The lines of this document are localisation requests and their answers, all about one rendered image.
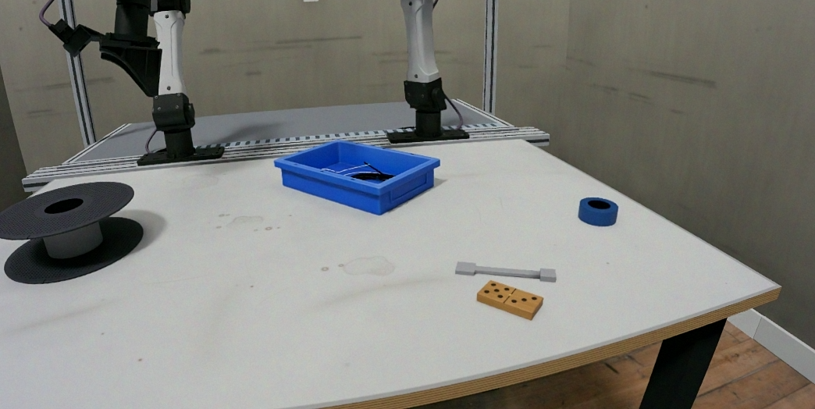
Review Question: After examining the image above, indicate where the blue crate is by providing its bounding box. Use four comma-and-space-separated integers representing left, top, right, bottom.
274, 140, 440, 215

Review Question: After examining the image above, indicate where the wooden domino tile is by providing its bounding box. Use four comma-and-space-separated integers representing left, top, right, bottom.
476, 280, 543, 320

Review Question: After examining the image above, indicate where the black wire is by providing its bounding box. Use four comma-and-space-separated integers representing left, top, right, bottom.
349, 162, 395, 181

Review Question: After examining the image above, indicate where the blue ring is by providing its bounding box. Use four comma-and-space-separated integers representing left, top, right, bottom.
578, 197, 619, 226

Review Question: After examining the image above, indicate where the black cable spool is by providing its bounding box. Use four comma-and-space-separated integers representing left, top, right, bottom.
0, 181, 144, 284

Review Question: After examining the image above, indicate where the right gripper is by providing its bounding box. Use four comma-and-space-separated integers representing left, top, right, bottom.
99, 4, 162, 98

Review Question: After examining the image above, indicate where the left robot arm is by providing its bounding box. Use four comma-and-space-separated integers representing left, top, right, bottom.
386, 0, 470, 144

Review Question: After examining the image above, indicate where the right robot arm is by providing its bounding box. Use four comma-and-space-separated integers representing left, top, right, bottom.
53, 0, 225, 166

